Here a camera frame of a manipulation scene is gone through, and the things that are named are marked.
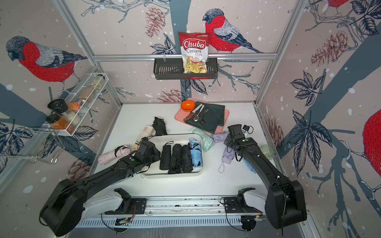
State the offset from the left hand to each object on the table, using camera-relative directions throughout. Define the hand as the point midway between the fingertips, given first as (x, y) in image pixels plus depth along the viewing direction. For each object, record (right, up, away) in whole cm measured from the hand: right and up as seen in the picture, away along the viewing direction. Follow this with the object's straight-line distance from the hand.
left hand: (161, 150), depth 87 cm
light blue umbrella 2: (+52, -7, -4) cm, 52 cm away
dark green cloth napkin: (+30, +20, +24) cm, 44 cm away
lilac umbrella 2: (+41, -3, +2) cm, 41 cm away
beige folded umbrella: (-12, +10, +12) cm, 20 cm away
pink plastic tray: (+9, +21, +27) cm, 36 cm away
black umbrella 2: (+9, -8, -5) cm, 13 cm away
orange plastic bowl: (+14, +29, +28) cm, 43 cm away
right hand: (+44, +6, -1) cm, 44 cm away
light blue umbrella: (+21, -1, 0) cm, 21 cm away
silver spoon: (+22, +19, +23) cm, 37 cm away
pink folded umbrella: (-24, -1, +1) cm, 24 cm away
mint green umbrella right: (+28, +6, +5) cm, 29 cm away
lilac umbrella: (+36, +7, +7) cm, 38 cm away
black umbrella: (+16, -6, -4) cm, 17 cm away
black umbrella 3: (+3, -4, 0) cm, 4 cm away
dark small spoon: (+26, +17, +20) cm, 37 cm away
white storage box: (-4, +4, +8) cm, 10 cm away
